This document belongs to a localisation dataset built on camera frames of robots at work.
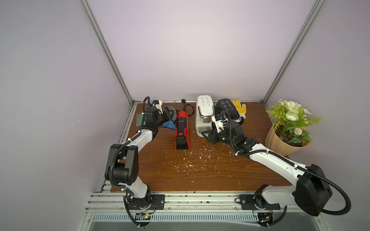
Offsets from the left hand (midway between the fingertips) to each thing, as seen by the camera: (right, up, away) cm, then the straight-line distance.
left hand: (176, 110), depth 88 cm
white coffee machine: (+18, 0, -2) cm, 18 cm away
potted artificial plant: (+67, -13, -6) cm, 69 cm away
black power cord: (+3, +9, +33) cm, 35 cm away
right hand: (+17, -12, -11) cm, 23 cm away
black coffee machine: (+31, +3, -1) cm, 32 cm away
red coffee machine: (+5, -17, -10) cm, 20 cm away
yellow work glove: (+51, +1, +26) cm, 58 cm away
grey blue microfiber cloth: (-3, -9, 0) cm, 9 cm away
